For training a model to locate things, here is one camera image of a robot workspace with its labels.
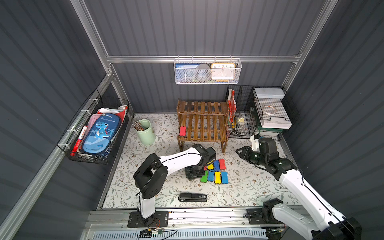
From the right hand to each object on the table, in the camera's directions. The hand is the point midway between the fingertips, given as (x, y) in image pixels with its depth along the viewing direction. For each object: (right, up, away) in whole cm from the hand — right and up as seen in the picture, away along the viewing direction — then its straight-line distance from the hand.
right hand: (241, 150), depth 79 cm
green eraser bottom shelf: (-20, -17, +6) cm, 27 cm away
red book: (+4, +30, +36) cm, 47 cm away
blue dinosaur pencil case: (-66, +10, -14) cm, 68 cm away
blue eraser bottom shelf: (-15, -16, +8) cm, 24 cm away
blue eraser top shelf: (-11, -11, +12) cm, 20 cm away
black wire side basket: (-76, +25, -1) cm, 80 cm away
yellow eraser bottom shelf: (-12, -17, +7) cm, 22 cm away
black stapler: (-27, -24, -3) cm, 36 cm away
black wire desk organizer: (+16, +15, +36) cm, 42 cm away
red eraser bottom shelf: (-32, +10, +12) cm, 36 cm away
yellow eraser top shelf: (-15, -11, +12) cm, 22 cm away
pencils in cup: (-61, +13, +12) cm, 63 cm away
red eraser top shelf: (-8, -12, +12) cm, 19 cm away
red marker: (-75, +6, -14) cm, 77 cm away
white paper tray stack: (+25, +25, +17) cm, 39 cm away
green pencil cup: (-56, +6, +18) cm, 59 cm away
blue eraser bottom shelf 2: (-7, -17, +7) cm, 20 cm away
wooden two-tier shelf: (-18, +16, +18) cm, 30 cm away
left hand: (-24, -16, +3) cm, 29 cm away
